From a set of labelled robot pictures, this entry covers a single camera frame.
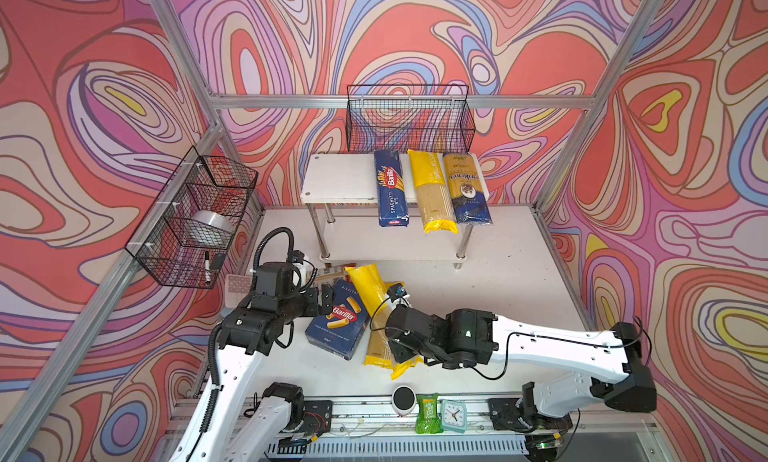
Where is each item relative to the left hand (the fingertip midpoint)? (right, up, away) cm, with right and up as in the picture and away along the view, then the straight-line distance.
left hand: (321, 290), depth 73 cm
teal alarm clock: (+33, -30, -1) cm, 45 cm away
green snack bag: (+27, -32, 0) cm, 42 cm away
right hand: (+19, -11, -5) cm, 22 cm away
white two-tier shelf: (+4, +25, +4) cm, 26 cm away
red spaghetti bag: (+7, +4, +2) cm, 8 cm away
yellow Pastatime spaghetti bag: (+13, -1, -3) cm, 13 cm away
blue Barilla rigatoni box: (+4, -13, +7) cm, 15 cm away
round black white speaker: (+20, -27, -1) cm, 34 cm away
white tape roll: (-26, +15, -3) cm, 31 cm away
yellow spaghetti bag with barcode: (+13, -1, 0) cm, 13 cm away
